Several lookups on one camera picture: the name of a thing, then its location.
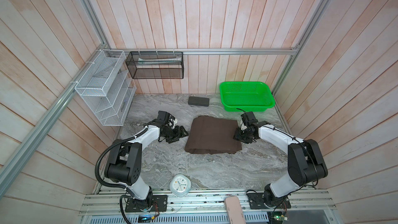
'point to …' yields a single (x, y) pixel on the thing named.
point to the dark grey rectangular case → (198, 101)
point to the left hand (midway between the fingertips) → (184, 138)
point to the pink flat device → (234, 210)
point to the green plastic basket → (245, 96)
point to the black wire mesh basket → (156, 65)
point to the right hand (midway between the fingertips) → (235, 137)
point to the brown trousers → (210, 135)
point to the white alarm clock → (180, 185)
